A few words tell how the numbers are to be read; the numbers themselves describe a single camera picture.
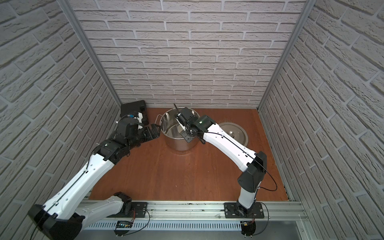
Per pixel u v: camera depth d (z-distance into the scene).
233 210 0.73
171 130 1.05
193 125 0.51
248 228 0.68
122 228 0.71
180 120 0.58
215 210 0.76
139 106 1.12
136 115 0.64
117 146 0.50
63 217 0.38
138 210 0.74
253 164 0.43
